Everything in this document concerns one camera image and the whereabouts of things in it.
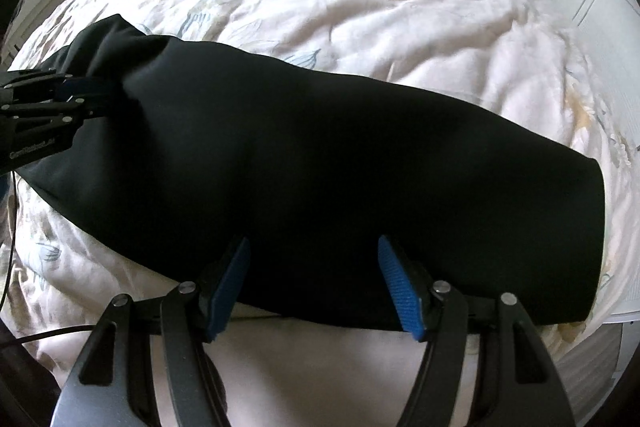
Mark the white floral duvet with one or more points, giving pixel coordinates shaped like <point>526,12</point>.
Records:
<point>523,59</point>

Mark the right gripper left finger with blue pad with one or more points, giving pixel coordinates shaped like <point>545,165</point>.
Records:
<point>112,384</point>

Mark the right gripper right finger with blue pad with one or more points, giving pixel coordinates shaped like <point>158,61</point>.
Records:
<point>516,383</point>

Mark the black pants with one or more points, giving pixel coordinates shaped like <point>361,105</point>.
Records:
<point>206,152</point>

